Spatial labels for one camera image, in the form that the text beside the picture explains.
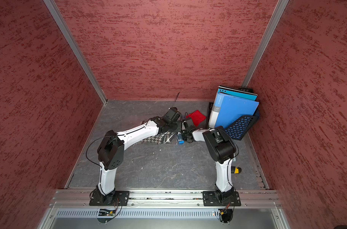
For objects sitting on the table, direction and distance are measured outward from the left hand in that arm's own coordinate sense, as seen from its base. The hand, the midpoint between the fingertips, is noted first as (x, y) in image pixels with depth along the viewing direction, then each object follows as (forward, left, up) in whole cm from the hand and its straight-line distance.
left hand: (178, 128), depth 90 cm
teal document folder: (+14, -35, +19) cm, 42 cm away
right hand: (+1, +4, -11) cm, 11 cm away
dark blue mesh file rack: (-1, -39, +2) cm, 39 cm away
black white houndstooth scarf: (-5, +16, -6) cm, 18 cm away
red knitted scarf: (+17, -14, -9) cm, 24 cm away
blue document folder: (+8, -31, +9) cm, 33 cm away
